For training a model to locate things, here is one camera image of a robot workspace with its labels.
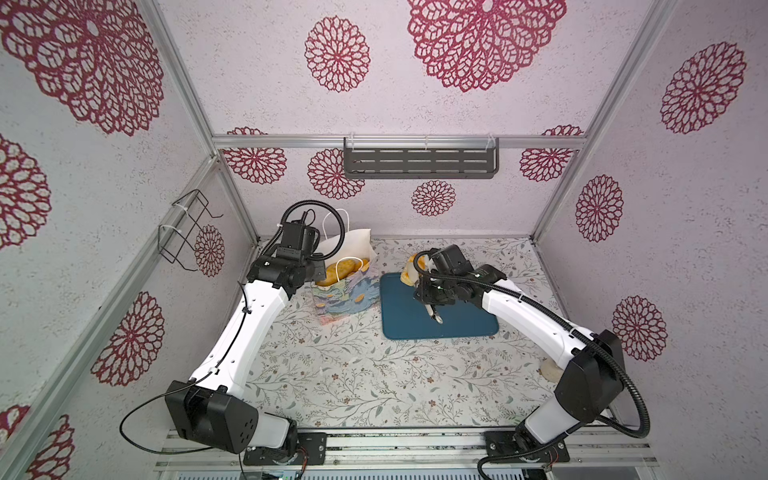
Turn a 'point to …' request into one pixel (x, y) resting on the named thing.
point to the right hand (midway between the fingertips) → (415, 289)
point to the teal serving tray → (404, 316)
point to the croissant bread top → (343, 269)
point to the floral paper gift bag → (356, 293)
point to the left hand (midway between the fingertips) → (310, 271)
